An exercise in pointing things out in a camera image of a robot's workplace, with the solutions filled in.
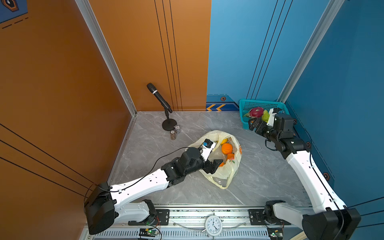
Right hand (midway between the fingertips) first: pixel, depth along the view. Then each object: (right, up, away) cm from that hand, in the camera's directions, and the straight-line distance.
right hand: (254, 122), depth 77 cm
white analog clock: (-22, -48, -8) cm, 53 cm away
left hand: (-20, -16, -5) cm, 26 cm away
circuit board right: (+8, -53, -6) cm, 54 cm away
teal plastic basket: (+10, +15, +39) cm, 43 cm away
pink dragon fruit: (+16, +9, +35) cm, 39 cm away
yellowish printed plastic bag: (-16, -27, -1) cm, 31 cm away
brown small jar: (-46, -8, +24) cm, 52 cm away
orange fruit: (-10, -16, +18) cm, 26 cm away
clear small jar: (-44, -4, +28) cm, 52 cm away
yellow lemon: (-12, -12, +20) cm, 26 cm away
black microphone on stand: (-50, -1, +32) cm, 60 cm away
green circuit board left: (-53, -52, -6) cm, 75 cm away
